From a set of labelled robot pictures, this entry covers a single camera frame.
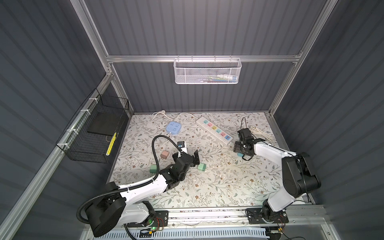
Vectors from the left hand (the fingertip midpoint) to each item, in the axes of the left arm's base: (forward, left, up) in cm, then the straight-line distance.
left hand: (191, 151), depth 83 cm
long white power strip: (+23, -19, -11) cm, 31 cm away
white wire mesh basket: (+72, -17, +9) cm, 75 cm away
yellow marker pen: (-2, +38, +13) cm, 40 cm away
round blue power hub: (+28, +12, -11) cm, 32 cm away
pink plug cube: (+6, +17, -12) cm, 22 cm away
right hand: (+6, -33, -9) cm, 35 cm away
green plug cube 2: (-3, +23, -12) cm, 26 cm away
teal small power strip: (+2, -31, -11) cm, 33 cm away
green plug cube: (-4, -6, -12) cm, 14 cm away
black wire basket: (+3, +49, +14) cm, 51 cm away
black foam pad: (+9, +43, +16) cm, 47 cm away
